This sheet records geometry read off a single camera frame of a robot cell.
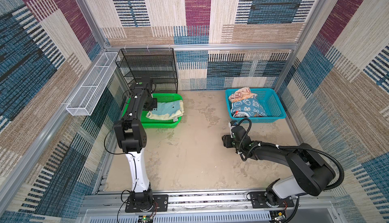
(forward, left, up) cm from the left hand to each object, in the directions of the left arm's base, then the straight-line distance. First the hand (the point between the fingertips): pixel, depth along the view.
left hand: (150, 106), depth 94 cm
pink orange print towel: (+13, -59, -3) cm, 61 cm away
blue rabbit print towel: (+1, -63, -3) cm, 63 cm away
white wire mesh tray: (-9, +24, +19) cm, 32 cm away
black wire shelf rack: (+30, -2, +9) cm, 31 cm away
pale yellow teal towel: (0, -9, -4) cm, 10 cm away
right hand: (-17, -46, -12) cm, 50 cm away
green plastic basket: (-9, +1, -6) cm, 11 cm away
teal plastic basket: (+11, -80, -8) cm, 81 cm away
